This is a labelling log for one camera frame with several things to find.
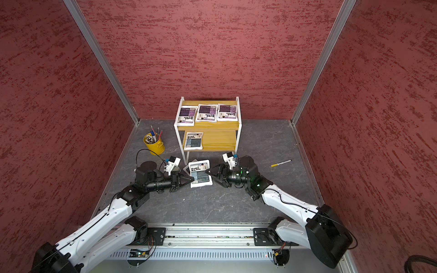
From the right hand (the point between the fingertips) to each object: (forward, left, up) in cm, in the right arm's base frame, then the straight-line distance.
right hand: (207, 179), depth 72 cm
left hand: (-1, +6, -1) cm, 7 cm away
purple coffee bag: (+24, +9, +15) cm, 30 cm away
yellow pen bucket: (+26, +32, -12) cm, 43 cm away
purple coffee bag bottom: (+26, -10, +15) cm, 31 cm away
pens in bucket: (+32, +34, -8) cm, 47 cm away
